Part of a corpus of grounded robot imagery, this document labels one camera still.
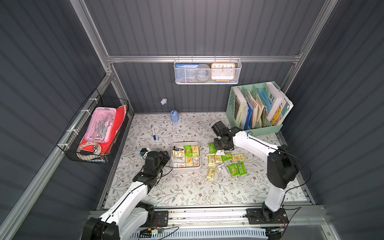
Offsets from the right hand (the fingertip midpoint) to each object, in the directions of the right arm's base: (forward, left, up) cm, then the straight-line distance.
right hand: (222, 144), depth 91 cm
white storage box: (-8, +16, -6) cm, 19 cm away
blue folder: (+15, -19, +2) cm, 24 cm away
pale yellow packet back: (-3, +28, -5) cm, 28 cm away
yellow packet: (-6, +6, -7) cm, 12 cm away
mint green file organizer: (+33, -27, +17) cm, 46 cm away
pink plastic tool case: (-5, +62, +23) cm, 66 cm away
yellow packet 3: (-16, +7, -7) cm, 19 cm away
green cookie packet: (-12, -11, -7) cm, 18 cm away
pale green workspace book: (+19, -12, +17) cm, 28 cm away
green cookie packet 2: (-13, -6, -8) cm, 16 cm away
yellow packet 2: (-6, +2, -8) cm, 10 cm away
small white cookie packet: (-5, +1, -1) cm, 5 cm away
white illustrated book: (+26, -37, +16) cm, 48 cm away
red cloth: (+5, +56, +23) cm, 60 cm away
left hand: (-8, +34, +3) cm, 35 cm away
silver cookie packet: (-13, 0, -7) cm, 15 cm away
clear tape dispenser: (-16, +64, +21) cm, 69 cm away
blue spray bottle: (+27, +33, -3) cm, 43 cm away
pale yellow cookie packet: (-8, +20, -6) cm, 23 cm away
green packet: (-4, -4, -8) cm, 10 cm away
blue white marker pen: (+12, +47, -8) cm, 49 cm away
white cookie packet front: (-10, +27, -7) cm, 29 cm away
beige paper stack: (+19, -23, +13) cm, 32 cm away
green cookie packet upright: (-1, +21, -6) cm, 22 cm away
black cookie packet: (+1, +30, -6) cm, 30 cm away
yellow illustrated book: (+22, -39, +4) cm, 45 cm away
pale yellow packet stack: (-1, +16, -6) cm, 17 cm away
